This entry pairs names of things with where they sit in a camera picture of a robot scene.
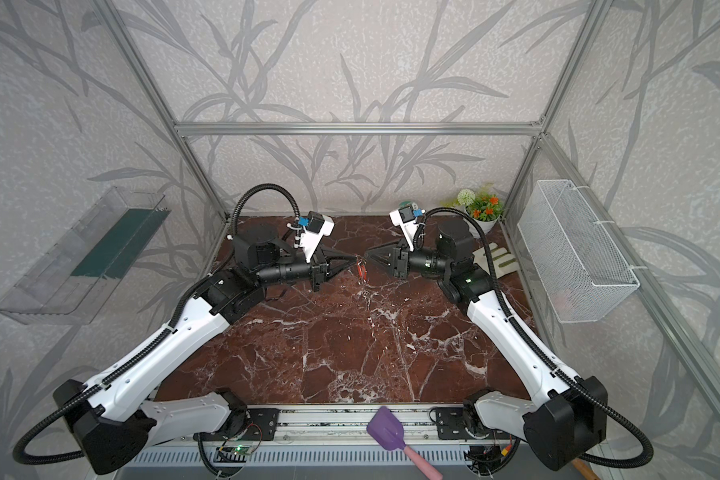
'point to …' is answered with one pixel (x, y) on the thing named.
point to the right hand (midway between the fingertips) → (370, 247)
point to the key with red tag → (362, 272)
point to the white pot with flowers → (485, 209)
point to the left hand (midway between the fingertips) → (356, 255)
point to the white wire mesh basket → (580, 269)
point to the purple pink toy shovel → (387, 433)
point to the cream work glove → (504, 262)
